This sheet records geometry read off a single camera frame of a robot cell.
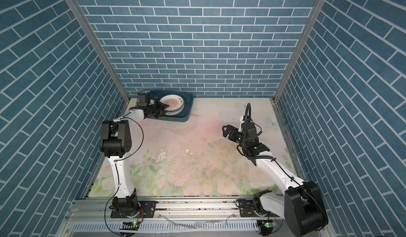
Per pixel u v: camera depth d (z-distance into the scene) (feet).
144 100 2.77
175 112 3.49
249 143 2.10
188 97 3.89
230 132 2.49
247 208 2.42
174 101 3.68
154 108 3.07
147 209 2.38
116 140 1.89
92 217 2.37
